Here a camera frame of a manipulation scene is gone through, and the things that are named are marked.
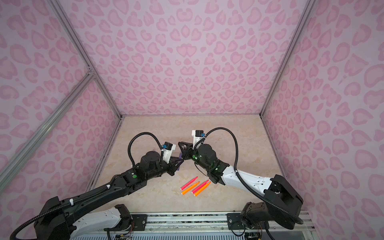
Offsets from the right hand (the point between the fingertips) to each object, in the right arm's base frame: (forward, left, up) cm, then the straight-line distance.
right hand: (178, 144), depth 73 cm
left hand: (-4, -2, -6) cm, 7 cm away
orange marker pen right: (-16, -9, -25) cm, 31 cm away
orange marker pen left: (-16, -1, -25) cm, 29 cm away
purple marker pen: (-3, -1, -5) cm, 6 cm away
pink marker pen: (-10, -4, -25) cm, 27 cm away
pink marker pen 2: (-15, -7, -24) cm, 30 cm away
